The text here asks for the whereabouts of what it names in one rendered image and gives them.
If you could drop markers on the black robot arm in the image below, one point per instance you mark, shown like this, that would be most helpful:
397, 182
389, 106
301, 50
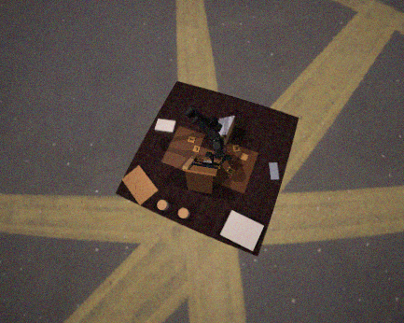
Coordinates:
207, 124

